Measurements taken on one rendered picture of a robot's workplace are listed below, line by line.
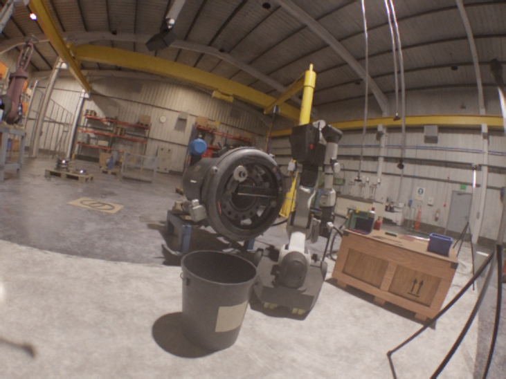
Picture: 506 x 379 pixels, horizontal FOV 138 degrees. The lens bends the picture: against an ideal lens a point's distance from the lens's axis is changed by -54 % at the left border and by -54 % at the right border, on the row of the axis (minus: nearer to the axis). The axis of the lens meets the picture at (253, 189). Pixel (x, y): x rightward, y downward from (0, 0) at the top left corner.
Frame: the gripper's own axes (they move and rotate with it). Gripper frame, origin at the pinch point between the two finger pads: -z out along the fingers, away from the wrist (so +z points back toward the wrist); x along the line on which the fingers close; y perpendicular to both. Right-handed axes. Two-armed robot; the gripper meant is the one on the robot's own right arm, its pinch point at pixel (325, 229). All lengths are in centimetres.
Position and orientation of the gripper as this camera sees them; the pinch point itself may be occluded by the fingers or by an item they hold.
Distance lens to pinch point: 171.1
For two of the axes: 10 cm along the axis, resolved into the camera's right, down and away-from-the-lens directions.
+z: 0.2, -10.0, -0.9
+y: -4.5, -0.9, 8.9
